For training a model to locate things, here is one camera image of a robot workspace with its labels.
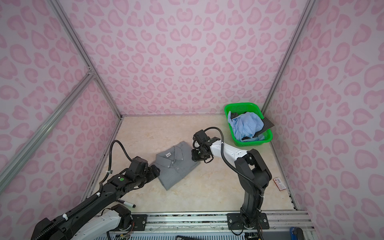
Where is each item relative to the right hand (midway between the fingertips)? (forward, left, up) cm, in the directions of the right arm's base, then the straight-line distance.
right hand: (194, 156), depth 89 cm
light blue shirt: (+19, -32, +7) cm, 38 cm away
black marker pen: (-25, +35, -5) cm, 43 cm away
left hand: (-10, +21, +1) cm, 23 cm away
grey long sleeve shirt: (-3, +12, -3) cm, 13 cm away
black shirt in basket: (+23, -48, +4) cm, 53 cm away
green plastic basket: (+45, -36, -2) cm, 58 cm away
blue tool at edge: (-36, -47, -2) cm, 59 cm away
